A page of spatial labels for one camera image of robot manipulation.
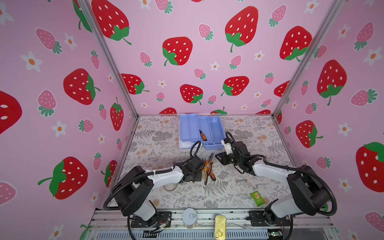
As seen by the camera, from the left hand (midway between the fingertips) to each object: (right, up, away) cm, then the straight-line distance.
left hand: (198, 175), depth 88 cm
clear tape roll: (-16, -6, -3) cm, 18 cm away
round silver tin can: (-4, -15, -18) cm, 24 cm away
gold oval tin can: (+10, -18, -20) cm, 29 cm away
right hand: (+11, +12, 0) cm, 16 cm away
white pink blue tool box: (+7, +27, +13) cm, 31 cm away
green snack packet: (+32, -10, -8) cm, 35 cm away
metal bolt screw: (+23, -3, -2) cm, 23 cm away
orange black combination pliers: (+7, +6, +5) cm, 10 cm away
